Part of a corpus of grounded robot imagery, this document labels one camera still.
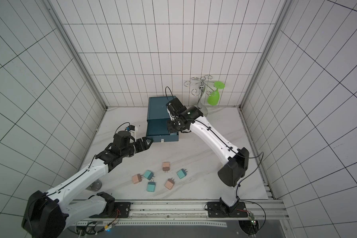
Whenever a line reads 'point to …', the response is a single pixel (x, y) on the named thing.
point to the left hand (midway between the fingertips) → (148, 144)
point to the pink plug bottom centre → (169, 184)
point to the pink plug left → (137, 178)
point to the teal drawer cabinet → (157, 113)
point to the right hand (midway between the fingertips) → (165, 128)
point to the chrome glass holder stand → (204, 85)
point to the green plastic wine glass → (213, 99)
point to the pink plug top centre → (166, 166)
